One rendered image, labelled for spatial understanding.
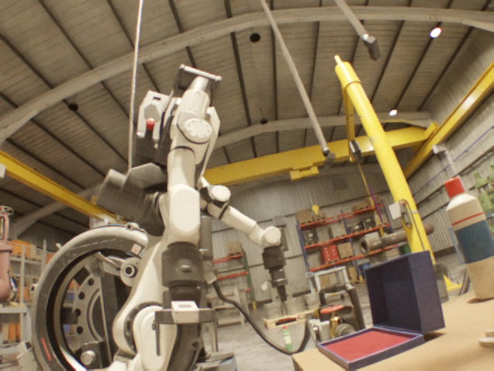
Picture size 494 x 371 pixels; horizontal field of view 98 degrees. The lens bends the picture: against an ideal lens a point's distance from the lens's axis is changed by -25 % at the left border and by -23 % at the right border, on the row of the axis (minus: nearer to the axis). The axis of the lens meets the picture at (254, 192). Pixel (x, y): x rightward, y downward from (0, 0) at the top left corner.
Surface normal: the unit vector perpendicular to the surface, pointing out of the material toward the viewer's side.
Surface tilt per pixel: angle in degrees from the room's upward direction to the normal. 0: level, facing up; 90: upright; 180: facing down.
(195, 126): 84
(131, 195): 112
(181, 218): 84
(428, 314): 90
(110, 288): 90
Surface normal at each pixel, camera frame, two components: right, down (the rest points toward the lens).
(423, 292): 0.02, -0.38
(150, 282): 0.65, -0.40
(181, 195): 0.38, -0.51
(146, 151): 0.33, -0.12
